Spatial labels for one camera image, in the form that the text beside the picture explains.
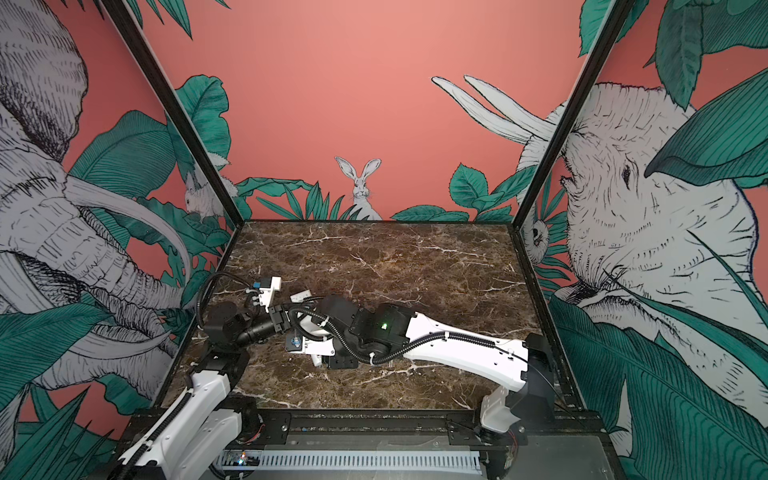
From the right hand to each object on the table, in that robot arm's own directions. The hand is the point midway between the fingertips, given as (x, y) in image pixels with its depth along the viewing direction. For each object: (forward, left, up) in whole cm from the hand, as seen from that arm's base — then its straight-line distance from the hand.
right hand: (319, 345), depth 65 cm
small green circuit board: (-19, +20, -22) cm, 35 cm away
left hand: (+10, +3, -1) cm, 10 cm away
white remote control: (+7, +5, -5) cm, 10 cm away
